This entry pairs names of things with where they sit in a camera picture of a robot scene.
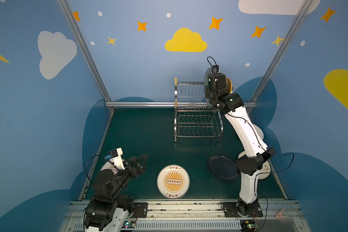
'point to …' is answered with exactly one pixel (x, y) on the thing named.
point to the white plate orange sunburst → (173, 181)
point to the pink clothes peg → (280, 215)
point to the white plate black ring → (259, 131)
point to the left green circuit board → (129, 224)
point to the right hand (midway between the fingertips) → (218, 83)
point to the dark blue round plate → (223, 167)
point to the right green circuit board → (248, 225)
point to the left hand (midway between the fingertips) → (143, 157)
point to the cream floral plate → (265, 171)
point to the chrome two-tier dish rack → (192, 116)
